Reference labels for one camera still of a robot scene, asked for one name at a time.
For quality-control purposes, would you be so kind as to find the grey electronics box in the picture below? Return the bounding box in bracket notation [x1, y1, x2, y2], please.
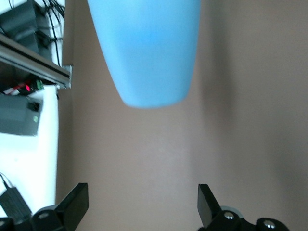
[0, 95, 44, 137]

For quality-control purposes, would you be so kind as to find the device with red light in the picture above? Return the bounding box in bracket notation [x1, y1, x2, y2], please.
[2, 79, 46, 96]

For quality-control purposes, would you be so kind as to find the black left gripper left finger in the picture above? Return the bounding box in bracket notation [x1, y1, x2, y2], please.
[0, 182, 90, 231]

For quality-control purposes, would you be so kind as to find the black power adapter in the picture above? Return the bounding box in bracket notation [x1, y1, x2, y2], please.
[0, 186, 32, 223]

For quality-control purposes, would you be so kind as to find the black electronics box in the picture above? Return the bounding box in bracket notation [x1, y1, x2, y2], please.
[0, 0, 52, 60]

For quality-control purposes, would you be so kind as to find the blue plastic cup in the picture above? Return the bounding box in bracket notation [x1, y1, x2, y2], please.
[87, 0, 202, 109]

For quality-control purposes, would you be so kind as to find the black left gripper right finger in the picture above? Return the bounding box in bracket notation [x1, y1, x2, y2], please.
[197, 183, 288, 231]

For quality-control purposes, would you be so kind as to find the aluminium frame profile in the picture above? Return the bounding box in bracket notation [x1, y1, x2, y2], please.
[0, 32, 74, 90]

